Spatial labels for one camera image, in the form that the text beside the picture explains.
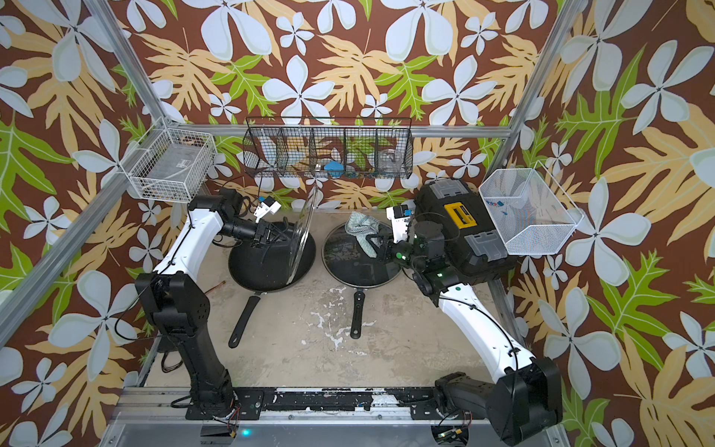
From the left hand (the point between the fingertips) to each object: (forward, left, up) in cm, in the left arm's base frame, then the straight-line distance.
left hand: (288, 240), depth 79 cm
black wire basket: (+38, -10, +6) cm, 39 cm away
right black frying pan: (-14, -20, -16) cm, 29 cm away
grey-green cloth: (-3, -21, +10) cm, 24 cm away
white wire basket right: (+9, -73, +2) cm, 74 cm away
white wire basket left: (+23, +39, +9) cm, 46 cm away
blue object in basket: (+28, -12, +4) cm, 31 cm away
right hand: (-2, -23, +5) cm, 23 cm away
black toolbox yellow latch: (+2, -56, -7) cm, 57 cm away
